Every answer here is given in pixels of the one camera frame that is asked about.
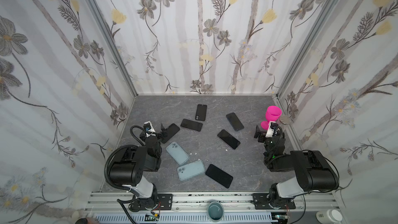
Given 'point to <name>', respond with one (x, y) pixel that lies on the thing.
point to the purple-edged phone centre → (191, 124)
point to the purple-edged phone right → (224, 136)
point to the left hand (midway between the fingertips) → (150, 122)
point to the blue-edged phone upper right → (235, 122)
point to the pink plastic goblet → (272, 113)
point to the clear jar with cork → (285, 118)
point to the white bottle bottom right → (329, 216)
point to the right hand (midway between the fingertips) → (263, 124)
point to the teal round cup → (215, 211)
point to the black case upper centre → (201, 112)
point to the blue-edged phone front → (219, 176)
